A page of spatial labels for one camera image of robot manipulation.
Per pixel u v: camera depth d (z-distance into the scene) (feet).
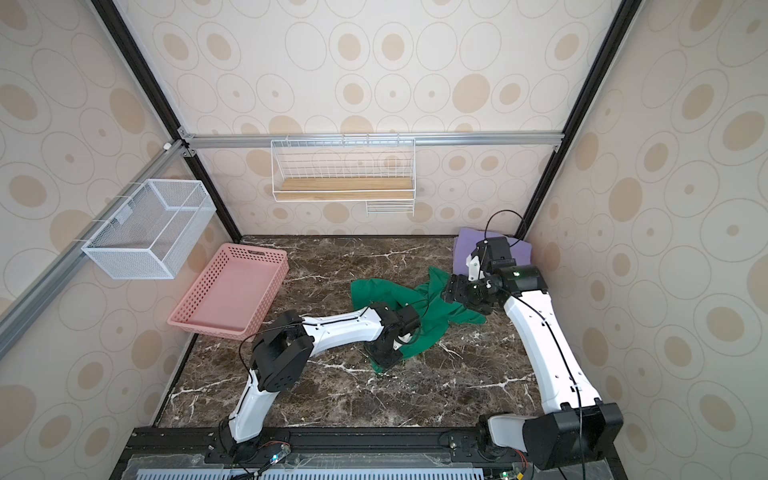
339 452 2.40
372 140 3.02
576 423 1.23
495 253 1.87
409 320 2.41
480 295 2.00
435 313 3.03
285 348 1.80
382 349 2.48
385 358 2.59
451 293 2.20
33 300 1.73
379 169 3.27
